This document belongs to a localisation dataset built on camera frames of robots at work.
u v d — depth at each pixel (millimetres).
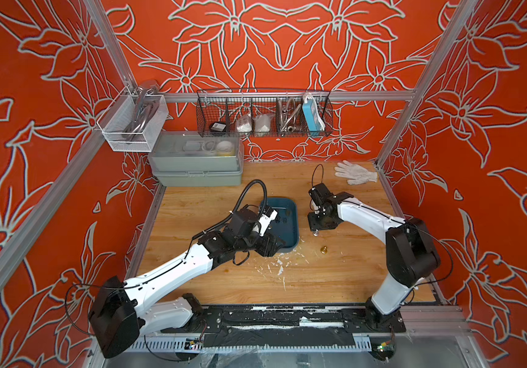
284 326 727
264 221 669
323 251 879
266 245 644
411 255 467
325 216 711
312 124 892
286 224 971
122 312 384
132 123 830
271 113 973
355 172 1154
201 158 998
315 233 924
